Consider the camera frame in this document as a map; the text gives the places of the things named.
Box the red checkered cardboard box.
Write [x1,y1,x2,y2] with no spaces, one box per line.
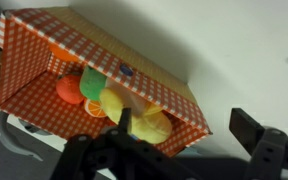
[0,7,214,158]

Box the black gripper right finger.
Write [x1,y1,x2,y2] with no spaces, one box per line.
[229,107,288,180]

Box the red plush tomato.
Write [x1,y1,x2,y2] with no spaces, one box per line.
[55,73,85,106]

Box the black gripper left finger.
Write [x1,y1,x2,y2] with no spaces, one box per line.
[49,107,199,180]

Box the orange slice toy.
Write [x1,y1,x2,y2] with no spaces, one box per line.
[83,98,108,119]

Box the green plush pear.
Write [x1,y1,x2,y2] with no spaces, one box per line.
[79,65,108,102]

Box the yellow plush banana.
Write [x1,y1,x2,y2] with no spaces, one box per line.
[99,78,174,145]

